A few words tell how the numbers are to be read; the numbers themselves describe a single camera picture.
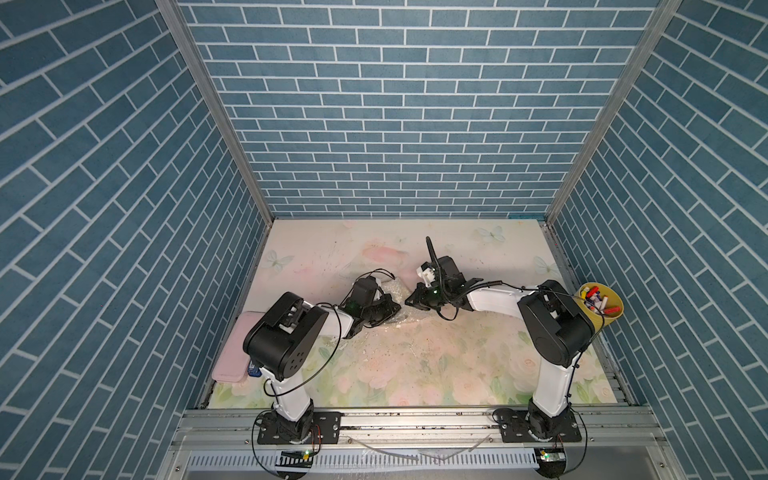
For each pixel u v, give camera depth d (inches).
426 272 35.1
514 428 28.6
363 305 29.8
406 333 35.9
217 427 29.7
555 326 19.9
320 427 28.9
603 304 33.3
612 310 32.0
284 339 19.3
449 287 30.3
